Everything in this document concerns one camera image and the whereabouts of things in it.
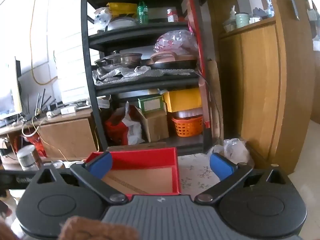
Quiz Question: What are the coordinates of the green plastic bottle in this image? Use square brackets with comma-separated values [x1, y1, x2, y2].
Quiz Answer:
[137, 0, 149, 25]

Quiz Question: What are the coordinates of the pale green mug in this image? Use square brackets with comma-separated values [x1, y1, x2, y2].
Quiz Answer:
[235, 13, 250, 28]

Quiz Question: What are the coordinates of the flat screen tv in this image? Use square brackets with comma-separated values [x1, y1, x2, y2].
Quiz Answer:
[0, 57, 23, 120]

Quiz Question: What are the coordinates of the red cardboard box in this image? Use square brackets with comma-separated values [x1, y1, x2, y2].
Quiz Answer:
[84, 147, 181, 196]

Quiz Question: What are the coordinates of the yellow carton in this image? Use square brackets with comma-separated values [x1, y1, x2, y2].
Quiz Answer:
[162, 88, 202, 113]

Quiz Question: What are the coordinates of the wooden tv stand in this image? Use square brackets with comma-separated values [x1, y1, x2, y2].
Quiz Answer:
[0, 107, 99, 160]

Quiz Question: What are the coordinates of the flat cardboard sheet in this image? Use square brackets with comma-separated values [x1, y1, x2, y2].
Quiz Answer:
[206, 59, 224, 143]

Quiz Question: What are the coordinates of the brown cardboard box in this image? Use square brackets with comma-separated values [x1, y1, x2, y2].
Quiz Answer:
[136, 105, 169, 143]

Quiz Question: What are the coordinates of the black wifi router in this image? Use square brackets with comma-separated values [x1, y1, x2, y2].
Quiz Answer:
[24, 89, 64, 122]

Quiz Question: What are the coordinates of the wooden cabinet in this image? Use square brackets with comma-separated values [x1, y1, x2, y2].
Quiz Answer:
[207, 0, 315, 175]

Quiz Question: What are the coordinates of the pink pan lid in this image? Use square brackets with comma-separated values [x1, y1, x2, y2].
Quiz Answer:
[150, 51, 177, 64]

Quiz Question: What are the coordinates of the long red carton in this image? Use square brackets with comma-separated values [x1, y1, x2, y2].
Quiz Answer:
[186, 0, 210, 128]

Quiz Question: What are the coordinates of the pink patterned plastic bag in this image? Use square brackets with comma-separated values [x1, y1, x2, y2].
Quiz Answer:
[154, 29, 199, 55]

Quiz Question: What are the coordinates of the black frying pan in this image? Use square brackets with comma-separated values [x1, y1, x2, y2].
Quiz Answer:
[146, 59, 198, 70]

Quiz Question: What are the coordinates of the green carton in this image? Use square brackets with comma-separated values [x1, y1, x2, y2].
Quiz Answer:
[138, 94, 164, 112]

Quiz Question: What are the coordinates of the black shelf rack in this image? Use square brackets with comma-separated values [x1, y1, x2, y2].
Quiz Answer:
[80, 0, 215, 155]

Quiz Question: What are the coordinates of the brown fuzzy cloth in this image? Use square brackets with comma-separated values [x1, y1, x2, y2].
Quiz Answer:
[0, 216, 139, 240]

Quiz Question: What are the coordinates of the yellow wall cable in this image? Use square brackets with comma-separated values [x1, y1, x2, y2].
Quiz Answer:
[29, 0, 57, 85]

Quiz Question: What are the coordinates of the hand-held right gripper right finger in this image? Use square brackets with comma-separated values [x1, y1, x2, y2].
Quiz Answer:
[194, 152, 292, 204]

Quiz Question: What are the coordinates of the stainless steel thermos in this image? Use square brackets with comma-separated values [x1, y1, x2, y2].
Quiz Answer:
[17, 145, 42, 172]

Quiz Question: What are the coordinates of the bubble wrap sheet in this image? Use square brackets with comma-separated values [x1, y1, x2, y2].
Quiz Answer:
[92, 66, 198, 85]

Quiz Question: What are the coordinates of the stainless steel pot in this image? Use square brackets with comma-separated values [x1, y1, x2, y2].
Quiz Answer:
[94, 51, 143, 68]

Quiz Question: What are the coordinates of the floral tablecloth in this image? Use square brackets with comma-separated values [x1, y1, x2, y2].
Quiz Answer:
[177, 152, 225, 196]

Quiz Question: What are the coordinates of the white enamel basin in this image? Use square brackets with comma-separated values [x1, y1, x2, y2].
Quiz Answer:
[105, 17, 138, 32]

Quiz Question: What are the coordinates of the wooden board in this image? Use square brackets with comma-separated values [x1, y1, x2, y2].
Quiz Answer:
[106, 142, 167, 153]

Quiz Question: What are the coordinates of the yellow bag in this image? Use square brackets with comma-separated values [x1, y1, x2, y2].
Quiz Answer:
[106, 2, 138, 19]

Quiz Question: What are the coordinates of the orange plastic basket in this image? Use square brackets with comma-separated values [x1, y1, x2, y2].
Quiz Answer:
[172, 115, 203, 137]

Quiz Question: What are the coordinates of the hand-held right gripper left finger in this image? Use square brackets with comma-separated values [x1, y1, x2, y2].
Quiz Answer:
[26, 152, 129, 204]

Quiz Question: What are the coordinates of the clear plastic container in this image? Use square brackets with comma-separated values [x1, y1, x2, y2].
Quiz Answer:
[175, 109, 202, 120]

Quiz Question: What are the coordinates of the red and white plastic bag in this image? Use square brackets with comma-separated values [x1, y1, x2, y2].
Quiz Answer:
[104, 101, 145, 145]

